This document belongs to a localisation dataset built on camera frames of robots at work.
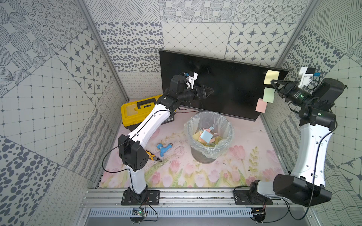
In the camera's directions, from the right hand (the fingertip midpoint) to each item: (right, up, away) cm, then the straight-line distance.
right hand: (269, 83), depth 61 cm
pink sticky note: (+3, -10, +13) cm, 17 cm away
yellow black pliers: (-59, -42, +27) cm, 77 cm away
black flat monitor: (-2, +4, +34) cm, 35 cm away
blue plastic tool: (-52, -38, +29) cm, 71 cm away
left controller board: (-62, -65, +9) cm, 90 cm away
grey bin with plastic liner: (-25, -25, +14) cm, 38 cm away
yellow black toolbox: (-73, -13, +30) cm, 80 cm away
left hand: (-26, 0, +10) cm, 28 cm away
